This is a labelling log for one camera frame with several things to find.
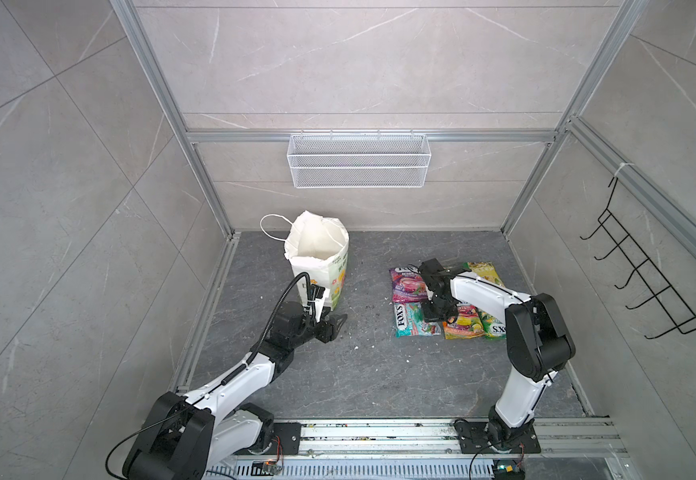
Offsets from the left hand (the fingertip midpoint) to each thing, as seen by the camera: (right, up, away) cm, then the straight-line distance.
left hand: (337, 306), depth 83 cm
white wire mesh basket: (+6, +47, +17) cm, 51 cm away
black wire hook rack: (+71, +5, -19) cm, 74 cm away
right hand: (+30, -5, +11) cm, 32 cm away
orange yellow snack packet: (+40, -7, +8) cm, 42 cm away
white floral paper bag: (-8, +18, +20) cm, 28 cm away
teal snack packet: (+22, -6, +7) cm, 24 cm away
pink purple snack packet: (+23, +4, +17) cm, 29 cm away
